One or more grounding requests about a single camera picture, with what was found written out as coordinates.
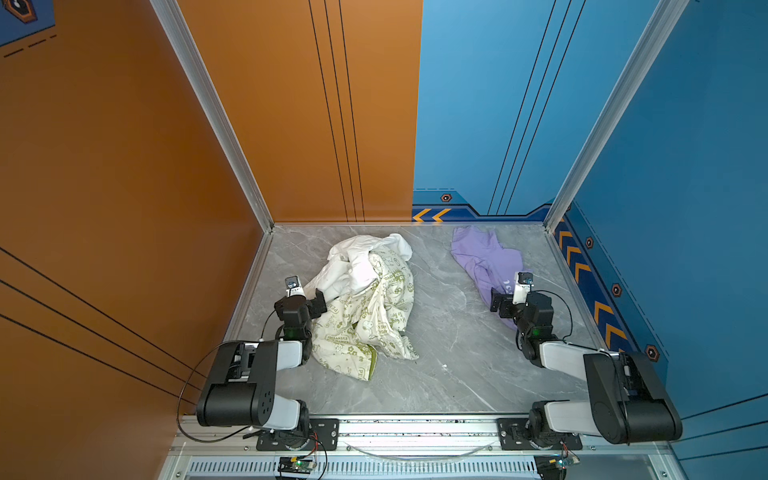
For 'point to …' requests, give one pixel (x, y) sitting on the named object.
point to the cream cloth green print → (350, 333)
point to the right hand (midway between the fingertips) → (506, 289)
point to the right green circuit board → (567, 461)
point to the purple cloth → (493, 266)
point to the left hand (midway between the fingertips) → (302, 290)
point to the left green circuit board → (295, 465)
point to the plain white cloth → (349, 266)
